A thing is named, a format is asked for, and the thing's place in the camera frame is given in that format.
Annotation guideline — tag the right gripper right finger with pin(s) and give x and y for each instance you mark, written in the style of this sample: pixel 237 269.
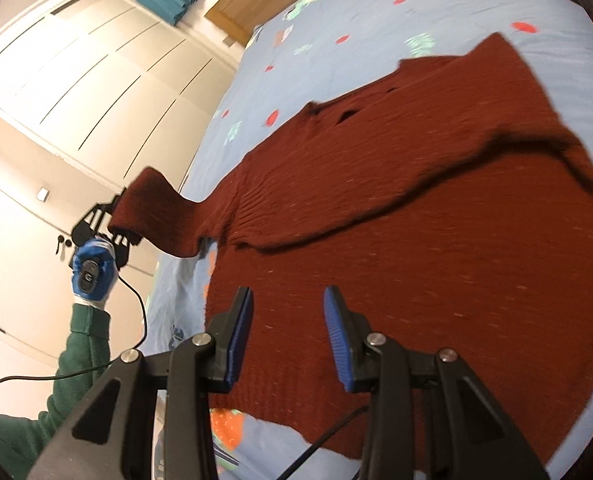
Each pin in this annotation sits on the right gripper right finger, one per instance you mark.
pixel 468 433

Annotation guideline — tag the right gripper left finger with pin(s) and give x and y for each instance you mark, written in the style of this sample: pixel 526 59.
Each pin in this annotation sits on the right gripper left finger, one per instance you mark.
pixel 109 434

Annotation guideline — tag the dark red knit sweater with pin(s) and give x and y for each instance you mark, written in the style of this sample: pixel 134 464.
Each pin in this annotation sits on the dark red knit sweater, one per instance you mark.
pixel 449 205

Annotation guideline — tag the left hand blue white glove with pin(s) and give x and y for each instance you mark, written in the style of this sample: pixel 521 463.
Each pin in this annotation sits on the left hand blue white glove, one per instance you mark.
pixel 94 272

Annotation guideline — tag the white wardrobe doors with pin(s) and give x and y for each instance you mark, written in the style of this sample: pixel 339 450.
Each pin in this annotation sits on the white wardrobe doors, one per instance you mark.
pixel 91 93

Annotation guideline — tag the blue patterned bed cover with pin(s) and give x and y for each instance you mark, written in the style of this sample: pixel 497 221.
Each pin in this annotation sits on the blue patterned bed cover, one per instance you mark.
pixel 316 50

